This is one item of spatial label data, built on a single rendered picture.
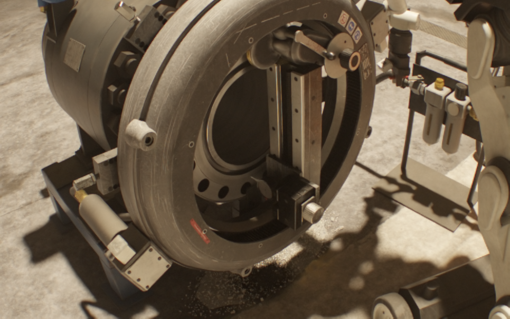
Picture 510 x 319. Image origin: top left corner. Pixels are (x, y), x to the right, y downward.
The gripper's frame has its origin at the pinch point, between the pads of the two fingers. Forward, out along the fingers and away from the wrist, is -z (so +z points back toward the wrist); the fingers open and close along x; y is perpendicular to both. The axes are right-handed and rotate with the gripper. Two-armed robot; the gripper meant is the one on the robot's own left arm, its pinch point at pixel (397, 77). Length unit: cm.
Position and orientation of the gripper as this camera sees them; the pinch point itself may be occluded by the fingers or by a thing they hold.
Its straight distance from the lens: 169.3
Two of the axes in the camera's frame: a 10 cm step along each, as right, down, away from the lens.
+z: -0.2, -8.4, -5.5
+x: -2.6, -5.2, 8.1
